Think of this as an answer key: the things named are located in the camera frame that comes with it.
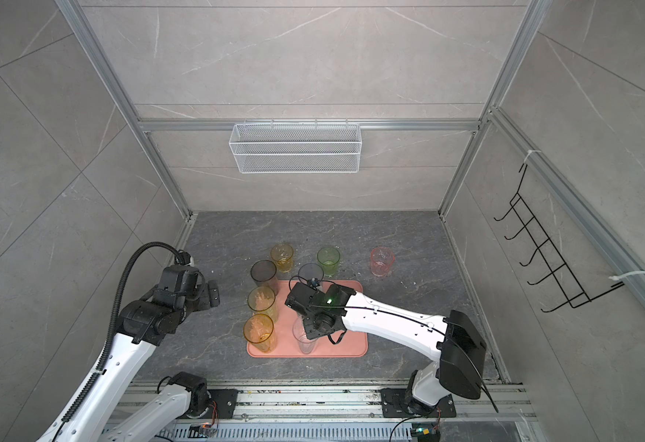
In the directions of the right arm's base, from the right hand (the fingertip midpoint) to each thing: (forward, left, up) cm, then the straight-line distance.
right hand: (316, 324), depth 77 cm
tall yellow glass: (-2, +16, +1) cm, 16 cm away
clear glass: (-5, +3, -3) cm, 6 cm away
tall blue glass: (+16, +2, +3) cm, 16 cm away
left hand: (+8, +32, +11) cm, 35 cm away
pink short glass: (+28, -24, -10) cm, 38 cm away
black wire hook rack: (-3, -57, +22) cm, 61 cm away
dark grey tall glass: (+16, +17, +4) cm, 23 cm away
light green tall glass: (+14, +20, -11) cm, 27 cm away
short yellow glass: (+33, +14, -11) cm, 37 cm away
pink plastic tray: (-10, -7, +16) cm, 20 cm away
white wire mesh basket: (+60, +8, +19) cm, 63 cm away
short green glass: (+29, -4, -8) cm, 31 cm away
